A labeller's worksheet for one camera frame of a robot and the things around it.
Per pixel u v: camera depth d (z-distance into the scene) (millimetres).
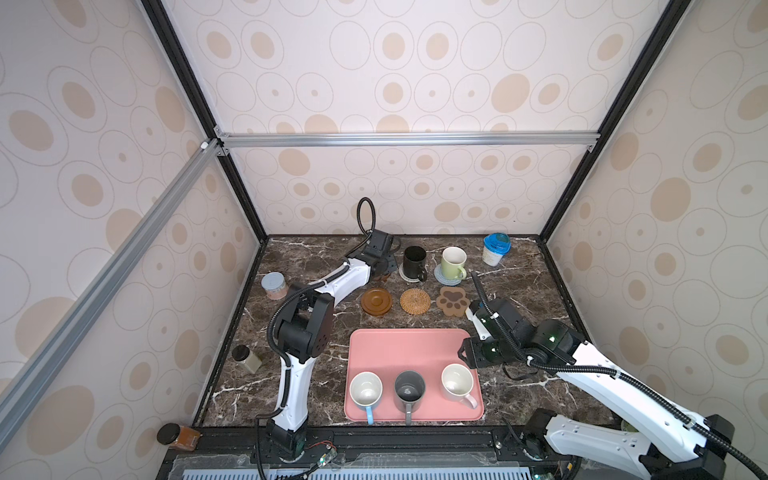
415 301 1005
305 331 546
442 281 1048
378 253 778
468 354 623
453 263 996
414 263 1016
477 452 730
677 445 390
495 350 595
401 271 1089
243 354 807
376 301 1003
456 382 816
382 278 1060
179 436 674
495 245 1056
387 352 916
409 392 815
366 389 810
